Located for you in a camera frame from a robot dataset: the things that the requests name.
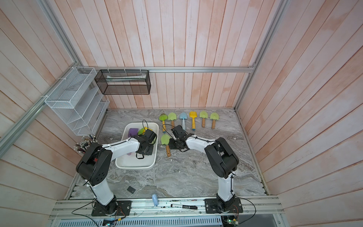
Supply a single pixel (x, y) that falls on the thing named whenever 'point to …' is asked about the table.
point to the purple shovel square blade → (133, 132)
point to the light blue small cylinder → (155, 199)
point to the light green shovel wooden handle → (203, 114)
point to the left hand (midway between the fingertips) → (146, 152)
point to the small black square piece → (131, 189)
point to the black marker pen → (184, 206)
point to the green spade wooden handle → (214, 116)
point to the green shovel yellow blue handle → (142, 130)
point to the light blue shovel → (183, 116)
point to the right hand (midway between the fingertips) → (170, 144)
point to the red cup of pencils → (82, 146)
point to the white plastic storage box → (130, 161)
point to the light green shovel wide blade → (165, 140)
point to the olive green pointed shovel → (172, 117)
